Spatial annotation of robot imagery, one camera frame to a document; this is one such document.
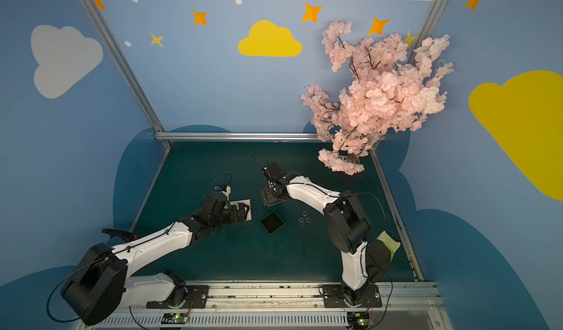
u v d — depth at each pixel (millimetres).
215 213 676
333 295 750
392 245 859
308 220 934
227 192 801
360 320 707
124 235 732
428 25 778
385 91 568
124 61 868
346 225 502
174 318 705
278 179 704
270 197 840
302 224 929
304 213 957
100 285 407
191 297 744
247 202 954
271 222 916
